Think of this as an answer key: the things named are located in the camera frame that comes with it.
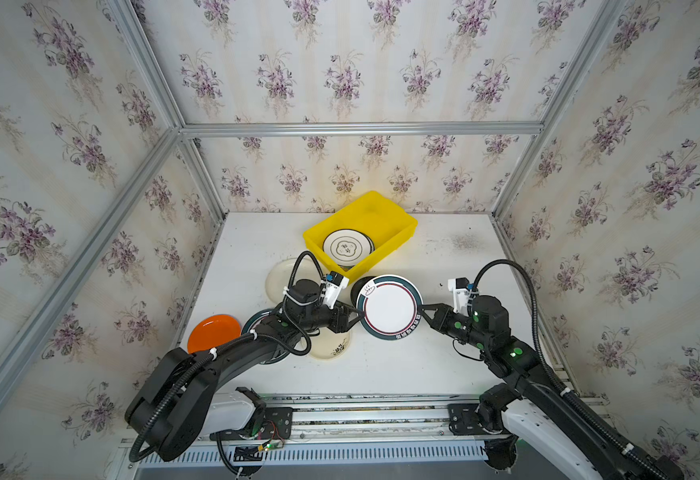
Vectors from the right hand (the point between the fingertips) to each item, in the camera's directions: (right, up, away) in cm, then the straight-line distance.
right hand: (414, 311), depth 75 cm
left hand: (-14, -1, +5) cm, 15 cm away
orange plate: (-59, -9, +13) cm, 61 cm away
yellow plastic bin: (-2, +26, +42) cm, 49 cm away
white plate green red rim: (-5, 0, +5) cm, 7 cm away
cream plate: (-22, -13, +11) cm, 28 cm away
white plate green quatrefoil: (-18, +16, +33) cm, 40 cm away
